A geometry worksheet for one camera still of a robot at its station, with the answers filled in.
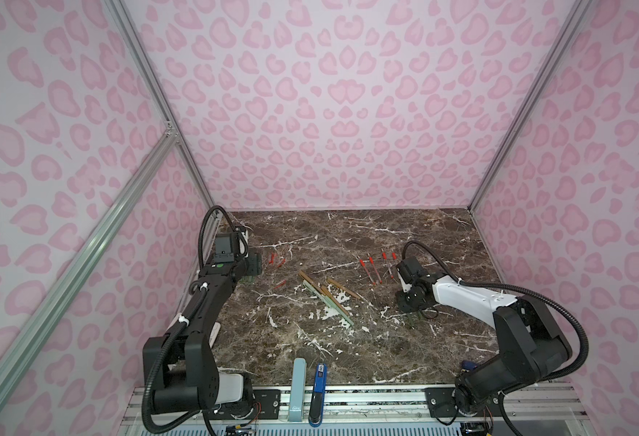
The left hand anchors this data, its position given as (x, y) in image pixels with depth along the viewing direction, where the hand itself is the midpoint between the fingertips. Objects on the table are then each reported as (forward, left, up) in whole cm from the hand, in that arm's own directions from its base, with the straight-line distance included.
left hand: (248, 256), depth 88 cm
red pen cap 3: (-3, -8, -14) cm, 17 cm away
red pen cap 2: (+7, -8, -14) cm, 18 cm away
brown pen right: (-4, -30, -13) cm, 33 cm away
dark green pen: (-16, -53, -13) cm, 57 cm away
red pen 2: (+7, -43, -14) cm, 45 cm away
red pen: (+6, -39, -15) cm, 42 cm away
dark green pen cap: (-1, +2, -13) cm, 13 cm away
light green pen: (-7, -23, -14) cm, 28 cm away
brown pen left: (-3, -21, -14) cm, 25 cm away
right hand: (-11, -52, -13) cm, 54 cm away
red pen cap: (+7, -4, -14) cm, 16 cm away
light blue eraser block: (-37, -18, -7) cm, 42 cm away
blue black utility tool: (-40, -23, -13) cm, 48 cm away
